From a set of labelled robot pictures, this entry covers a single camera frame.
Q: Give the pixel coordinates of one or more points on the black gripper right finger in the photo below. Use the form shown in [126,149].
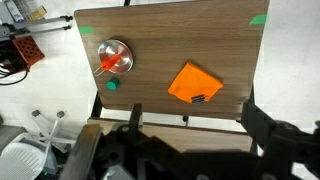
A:
[286,143]

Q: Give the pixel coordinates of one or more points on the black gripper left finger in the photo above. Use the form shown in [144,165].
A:
[80,153]

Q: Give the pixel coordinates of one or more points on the orange towel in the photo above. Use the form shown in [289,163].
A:
[193,83]

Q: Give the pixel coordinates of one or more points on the white chair base with casters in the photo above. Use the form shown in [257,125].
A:
[51,131]

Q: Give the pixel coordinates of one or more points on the green block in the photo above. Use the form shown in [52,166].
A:
[113,84]

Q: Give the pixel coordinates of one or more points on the shiny metal bowl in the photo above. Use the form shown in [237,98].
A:
[120,55]

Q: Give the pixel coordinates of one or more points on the red-brown perforated box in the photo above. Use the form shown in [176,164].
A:
[28,50]

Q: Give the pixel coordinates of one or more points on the green tape strip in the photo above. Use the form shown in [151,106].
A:
[86,30]
[258,19]

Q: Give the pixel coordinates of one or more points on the silver tripod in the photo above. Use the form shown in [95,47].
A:
[40,25]

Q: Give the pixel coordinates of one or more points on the black table frame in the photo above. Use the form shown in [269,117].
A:
[97,106]

